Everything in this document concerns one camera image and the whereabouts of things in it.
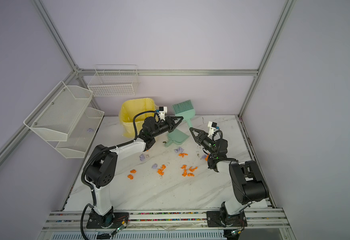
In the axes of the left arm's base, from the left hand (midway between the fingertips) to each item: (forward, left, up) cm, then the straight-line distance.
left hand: (184, 118), depth 80 cm
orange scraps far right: (-10, -16, -28) cm, 33 cm away
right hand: (-7, -2, -3) cm, 8 cm away
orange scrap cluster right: (-17, -5, -28) cm, 33 cm away
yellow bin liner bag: (+17, +36, -9) cm, 41 cm away
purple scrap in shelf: (+3, +59, -15) cm, 61 cm away
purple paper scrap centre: (-3, +2, -28) cm, 28 cm away
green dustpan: (+7, +4, -27) cm, 28 cm away
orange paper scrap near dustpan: (-6, 0, -28) cm, 29 cm away
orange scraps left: (-21, +32, -29) cm, 48 cm away
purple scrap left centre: (-9, +27, -28) cm, 39 cm away
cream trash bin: (+17, +36, -9) cm, 41 cm away
